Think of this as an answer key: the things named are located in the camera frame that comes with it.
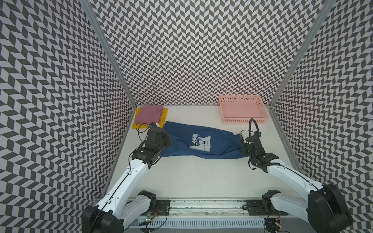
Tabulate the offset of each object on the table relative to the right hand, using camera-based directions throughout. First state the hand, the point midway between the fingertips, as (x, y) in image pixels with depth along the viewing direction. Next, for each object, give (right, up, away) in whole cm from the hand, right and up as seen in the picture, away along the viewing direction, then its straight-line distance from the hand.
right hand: (246, 147), depth 87 cm
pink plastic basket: (+5, +25, +28) cm, 38 cm away
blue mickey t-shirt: (-30, +3, +11) cm, 32 cm away
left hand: (-46, +7, -7) cm, 47 cm away
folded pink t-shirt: (-66, +22, +23) cm, 73 cm away
